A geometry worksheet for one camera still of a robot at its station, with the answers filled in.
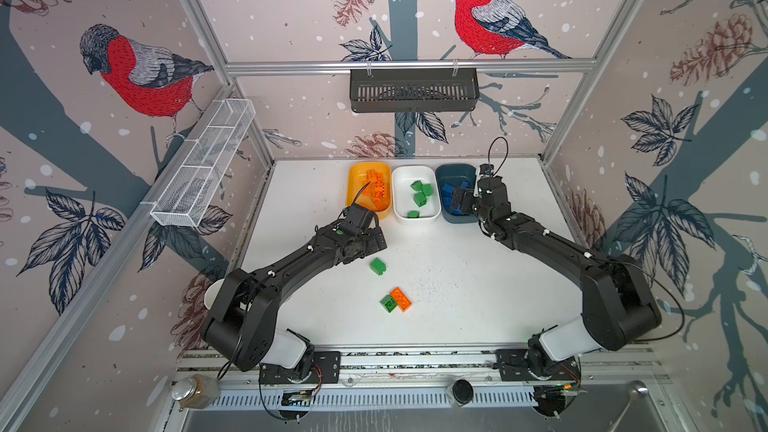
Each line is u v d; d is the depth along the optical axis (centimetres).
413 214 101
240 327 42
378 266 90
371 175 110
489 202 68
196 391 63
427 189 108
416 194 108
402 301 85
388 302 83
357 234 68
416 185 110
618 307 44
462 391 62
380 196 106
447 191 106
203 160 79
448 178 112
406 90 107
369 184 109
